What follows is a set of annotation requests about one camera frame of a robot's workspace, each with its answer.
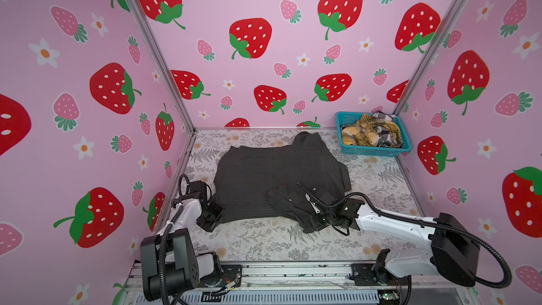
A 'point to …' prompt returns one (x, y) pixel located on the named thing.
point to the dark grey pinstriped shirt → (276, 181)
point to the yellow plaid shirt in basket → (362, 133)
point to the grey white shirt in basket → (385, 138)
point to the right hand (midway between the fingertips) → (310, 218)
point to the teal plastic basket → (350, 118)
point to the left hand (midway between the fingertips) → (222, 217)
